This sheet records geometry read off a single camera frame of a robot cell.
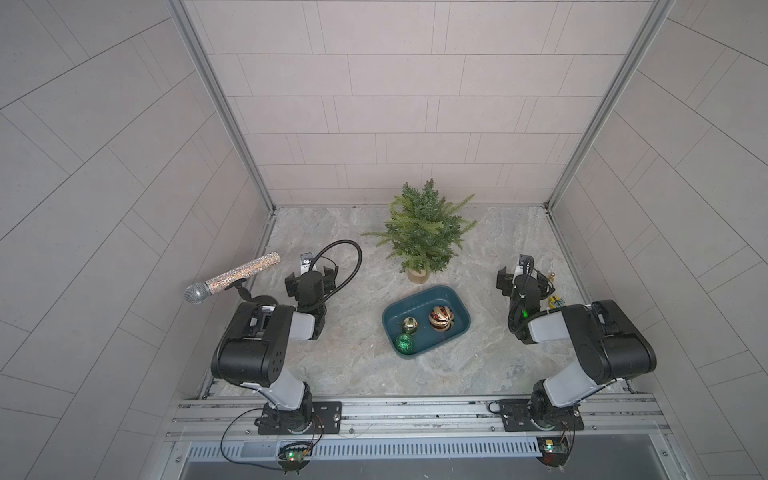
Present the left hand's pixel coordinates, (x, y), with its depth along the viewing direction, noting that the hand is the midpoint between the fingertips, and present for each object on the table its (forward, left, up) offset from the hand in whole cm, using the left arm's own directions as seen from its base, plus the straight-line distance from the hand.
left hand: (313, 265), depth 94 cm
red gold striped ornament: (-18, -39, +2) cm, 43 cm away
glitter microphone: (-20, +18, +19) cm, 33 cm away
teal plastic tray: (-12, -33, -3) cm, 36 cm away
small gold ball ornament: (-19, -30, -1) cm, 36 cm away
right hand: (-1, -65, +2) cm, 65 cm away
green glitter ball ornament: (-25, -29, 0) cm, 38 cm away
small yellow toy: (-10, -75, -3) cm, 76 cm away
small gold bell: (-2, -77, -2) cm, 77 cm away
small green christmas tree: (-8, -32, +26) cm, 43 cm away
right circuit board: (-47, -63, -5) cm, 79 cm away
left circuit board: (-49, -5, -2) cm, 49 cm away
